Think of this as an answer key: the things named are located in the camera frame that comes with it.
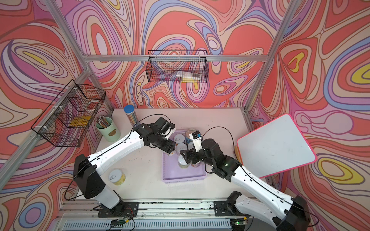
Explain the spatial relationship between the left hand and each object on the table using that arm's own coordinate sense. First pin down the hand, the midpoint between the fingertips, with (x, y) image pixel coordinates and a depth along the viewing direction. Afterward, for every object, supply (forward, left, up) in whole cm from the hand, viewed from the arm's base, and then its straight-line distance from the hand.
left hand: (171, 146), depth 80 cm
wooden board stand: (+1, -40, -10) cm, 42 cm away
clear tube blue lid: (+25, +29, +4) cm, 38 cm away
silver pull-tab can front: (-7, -1, +5) cm, 8 cm away
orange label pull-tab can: (+12, -4, -10) cm, 16 cm away
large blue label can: (+9, -9, -7) cm, 15 cm away
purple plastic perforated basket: (-10, 0, -14) cm, 17 cm away
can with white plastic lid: (-6, -14, -13) cm, 20 cm away
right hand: (-5, -10, +3) cm, 11 cm away
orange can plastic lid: (+5, -11, -8) cm, 15 cm away
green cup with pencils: (+16, +44, -3) cm, 47 cm away
